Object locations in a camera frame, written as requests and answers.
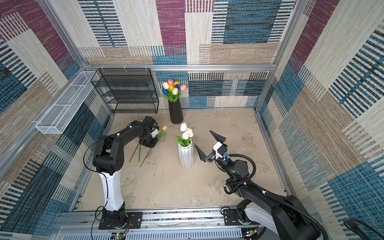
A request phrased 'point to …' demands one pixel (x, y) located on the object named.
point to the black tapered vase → (176, 116)
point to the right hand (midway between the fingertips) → (203, 138)
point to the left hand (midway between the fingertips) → (152, 143)
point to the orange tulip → (176, 83)
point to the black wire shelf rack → (127, 90)
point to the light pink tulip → (183, 87)
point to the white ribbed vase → (186, 155)
